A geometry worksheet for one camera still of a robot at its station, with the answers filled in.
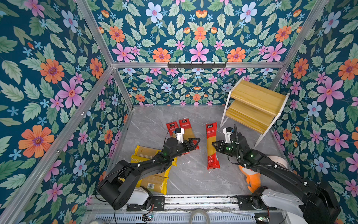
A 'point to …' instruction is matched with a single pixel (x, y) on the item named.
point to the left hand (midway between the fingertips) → (199, 139)
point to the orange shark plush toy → (252, 178)
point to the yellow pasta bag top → (143, 153)
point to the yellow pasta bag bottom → (157, 182)
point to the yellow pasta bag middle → (175, 163)
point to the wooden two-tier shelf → (254, 105)
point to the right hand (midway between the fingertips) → (211, 142)
